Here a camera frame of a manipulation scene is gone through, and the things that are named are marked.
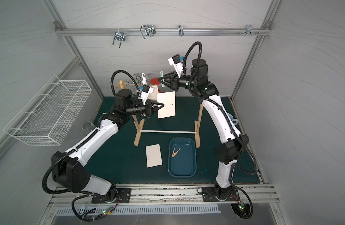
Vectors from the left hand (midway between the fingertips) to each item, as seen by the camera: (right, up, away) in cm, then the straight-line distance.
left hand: (160, 105), depth 69 cm
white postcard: (-7, -32, +19) cm, 38 cm away
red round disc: (-6, +17, +22) cm, 28 cm away
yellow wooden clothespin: (+7, -30, +19) cm, 36 cm away
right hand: (0, +13, -6) cm, 14 cm away
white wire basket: (-56, -6, -1) cm, 56 cm away
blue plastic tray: (+11, -32, +16) cm, 38 cm away
